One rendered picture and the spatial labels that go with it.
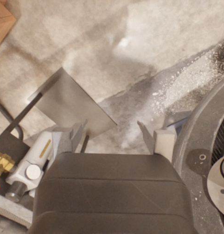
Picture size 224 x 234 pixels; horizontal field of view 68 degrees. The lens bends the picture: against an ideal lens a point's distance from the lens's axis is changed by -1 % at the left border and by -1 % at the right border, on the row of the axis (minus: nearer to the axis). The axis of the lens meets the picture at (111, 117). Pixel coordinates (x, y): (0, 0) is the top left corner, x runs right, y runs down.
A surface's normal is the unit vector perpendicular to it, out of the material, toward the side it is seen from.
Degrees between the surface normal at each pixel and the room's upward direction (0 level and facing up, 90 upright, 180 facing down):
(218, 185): 90
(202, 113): 90
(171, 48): 0
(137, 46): 0
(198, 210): 90
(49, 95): 0
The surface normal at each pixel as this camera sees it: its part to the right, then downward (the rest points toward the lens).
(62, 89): -0.12, 0.61
